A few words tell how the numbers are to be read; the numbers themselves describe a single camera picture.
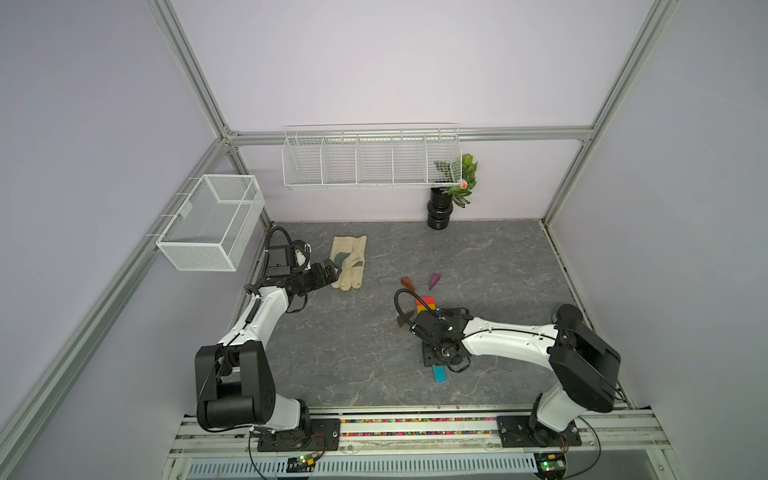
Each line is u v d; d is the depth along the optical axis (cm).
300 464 72
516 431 74
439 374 82
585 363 43
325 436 74
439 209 112
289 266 69
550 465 72
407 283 102
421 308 82
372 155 99
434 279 102
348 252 111
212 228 83
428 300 101
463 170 100
